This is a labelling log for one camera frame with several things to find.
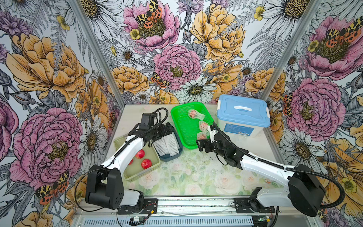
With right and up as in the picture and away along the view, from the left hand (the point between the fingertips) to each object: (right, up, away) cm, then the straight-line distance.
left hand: (167, 134), depth 86 cm
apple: (+17, +12, +22) cm, 30 cm away
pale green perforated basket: (-19, -21, 0) cm, 28 cm away
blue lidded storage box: (+46, +11, +6) cm, 47 cm away
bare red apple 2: (-12, -17, -2) cm, 21 cm away
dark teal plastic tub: (0, -14, +2) cm, 14 cm away
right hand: (+21, -5, -2) cm, 21 cm away
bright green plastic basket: (+12, +2, +20) cm, 23 cm away
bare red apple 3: (-22, -17, +1) cm, 28 cm away
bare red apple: (-17, -13, +3) cm, 22 cm away
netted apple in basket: (+21, -2, +9) cm, 23 cm away
